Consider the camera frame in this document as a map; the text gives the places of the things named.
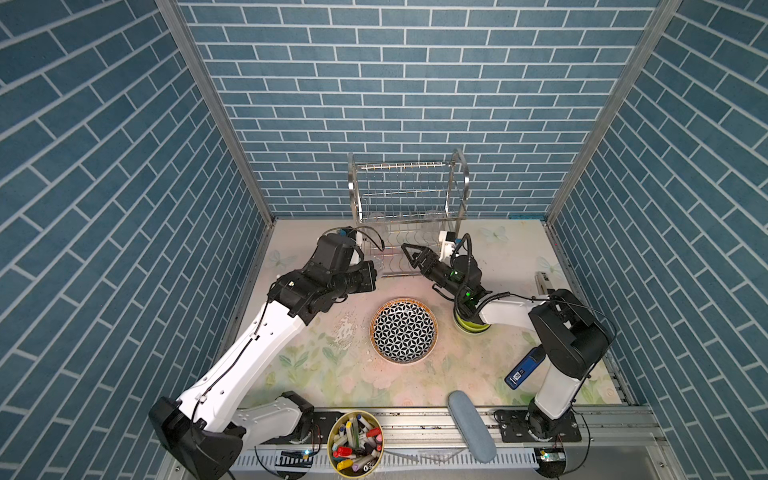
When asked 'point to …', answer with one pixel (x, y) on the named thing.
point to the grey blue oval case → (471, 427)
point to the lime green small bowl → (468, 325)
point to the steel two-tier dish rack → (406, 203)
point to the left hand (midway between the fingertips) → (380, 271)
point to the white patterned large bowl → (404, 331)
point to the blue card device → (531, 360)
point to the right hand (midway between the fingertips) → (404, 248)
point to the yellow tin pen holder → (356, 444)
